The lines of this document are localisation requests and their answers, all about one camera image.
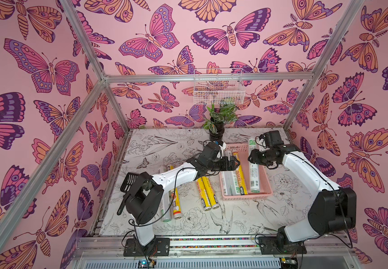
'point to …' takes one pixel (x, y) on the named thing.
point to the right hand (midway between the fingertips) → (249, 158)
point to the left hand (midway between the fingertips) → (236, 163)
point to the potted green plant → (219, 117)
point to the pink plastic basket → (266, 190)
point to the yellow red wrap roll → (175, 197)
